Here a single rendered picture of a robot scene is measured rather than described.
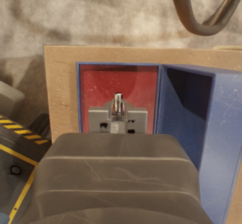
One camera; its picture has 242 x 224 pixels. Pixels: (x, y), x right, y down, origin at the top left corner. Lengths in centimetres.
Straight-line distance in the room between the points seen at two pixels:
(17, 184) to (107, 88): 42
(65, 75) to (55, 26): 51
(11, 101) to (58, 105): 45
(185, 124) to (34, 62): 65
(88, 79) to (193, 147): 16
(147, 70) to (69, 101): 12
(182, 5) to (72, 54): 22
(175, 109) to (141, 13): 53
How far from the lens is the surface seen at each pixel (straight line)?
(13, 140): 51
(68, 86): 26
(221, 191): 19
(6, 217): 51
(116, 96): 16
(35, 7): 79
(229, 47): 56
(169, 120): 26
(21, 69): 82
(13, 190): 60
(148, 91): 25
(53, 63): 26
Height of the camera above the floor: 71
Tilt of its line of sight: 74 degrees down
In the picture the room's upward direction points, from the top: 178 degrees clockwise
